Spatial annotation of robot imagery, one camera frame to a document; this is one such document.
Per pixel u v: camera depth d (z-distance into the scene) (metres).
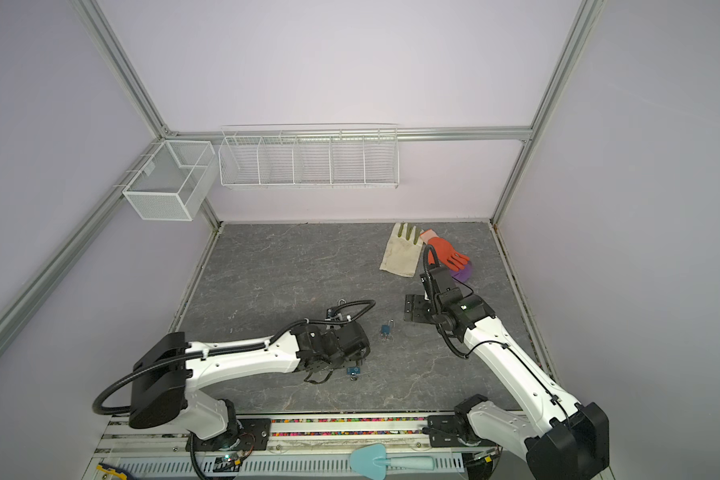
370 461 0.70
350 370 0.83
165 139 0.92
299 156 0.98
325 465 0.71
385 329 0.91
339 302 0.97
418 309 0.71
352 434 0.75
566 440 0.37
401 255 1.11
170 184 0.96
